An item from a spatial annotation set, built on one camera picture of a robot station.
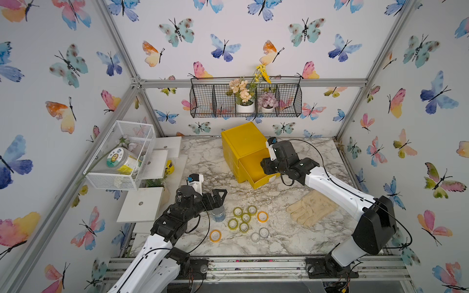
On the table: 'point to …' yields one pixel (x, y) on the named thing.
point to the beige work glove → (314, 207)
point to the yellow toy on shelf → (170, 168)
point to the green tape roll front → (243, 227)
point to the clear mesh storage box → (139, 138)
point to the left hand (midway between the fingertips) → (221, 192)
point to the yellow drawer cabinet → (244, 148)
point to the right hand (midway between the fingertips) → (267, 159)
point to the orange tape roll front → (215, 235)
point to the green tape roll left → (232, 224)
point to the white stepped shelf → (143, 206)
